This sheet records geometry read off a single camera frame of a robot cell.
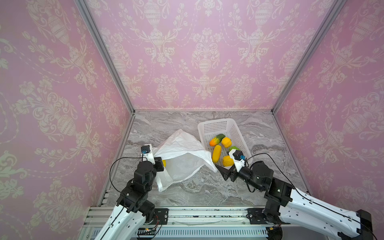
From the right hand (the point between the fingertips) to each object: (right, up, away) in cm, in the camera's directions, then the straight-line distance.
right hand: (223, 158), depth 70 cm
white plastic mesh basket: (-3, +12, +34) cm, 37 cm away
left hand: (-32, +2, +5) cm, 32 cm away
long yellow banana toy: (0, -2, +22) cm, 22 cm away
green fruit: (+12, +1, +24) cm, 27 cm away
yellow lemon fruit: (+8, +5, +26) cm, 28 cm away
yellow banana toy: (-27, -2, -1) cm, 27 cm away
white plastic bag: (-18, +1, +2) cm, 18 cm away
